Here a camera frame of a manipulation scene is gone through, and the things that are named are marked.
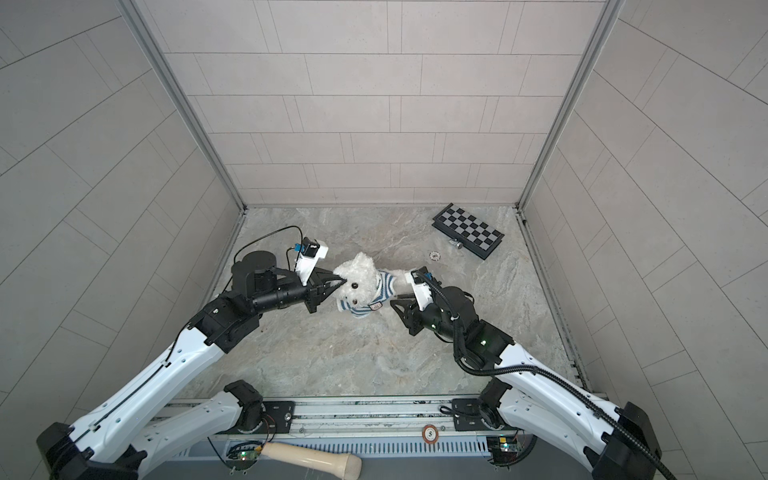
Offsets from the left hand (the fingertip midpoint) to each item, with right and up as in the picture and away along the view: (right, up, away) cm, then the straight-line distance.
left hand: (350, 280), depth 64 cm
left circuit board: (-24, -39, 0) cm, 45 cm away
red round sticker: (+18, -37, +5) cm, 41 cm away
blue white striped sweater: (+7, -2, +4) cm, 9 cm away
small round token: (+23, +2, +38) cm, 44 cm away
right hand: (+9, -7, +7) cm, 13 cm away
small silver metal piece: (+31, +6, +39) cm, 50 cm away
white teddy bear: (+3, -1, +1) cm, 4 cm away
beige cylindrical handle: (-2, -39, -2) cm, 39 cm away
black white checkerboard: (+37, +9, +40) cm, 56 cm away
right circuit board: (+35, -39, +3) cm, 53 cm away
